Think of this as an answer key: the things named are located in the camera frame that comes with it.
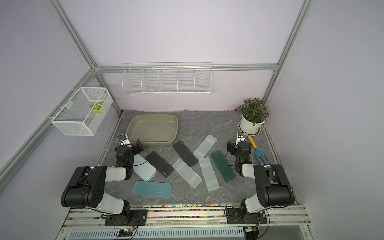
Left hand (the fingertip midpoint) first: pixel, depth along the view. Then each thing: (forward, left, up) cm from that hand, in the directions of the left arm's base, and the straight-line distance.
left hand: (132, 141), depth 92 cm
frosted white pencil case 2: (-21, -46, -9) cm, 51 cm away
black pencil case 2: (-7, -32, -10) cm, 34 cm away
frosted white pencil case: (-20, -33, -8) cm, 39 cm away
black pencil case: (-13, -16, -8) cm, 22 cm away
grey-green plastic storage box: (+17, -8, -11) cm, 22 cm away
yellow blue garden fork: (-10, -79, -7) cm, 80 cm away
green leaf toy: (+10, +14, +21) cm, 27 cm away
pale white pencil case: (-16, -8, -6) cm, 19 cm away
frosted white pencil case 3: (-1, -47, -9) cm, 48 cm away
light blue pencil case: (-27, -13, -10) cm, 31 cm away
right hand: (-3, -66, -2) cm, 66 cm away
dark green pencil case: (-16, -55, -10) cm, 59 cm away
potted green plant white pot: (+8, -76, +11) cm, 78 cm away
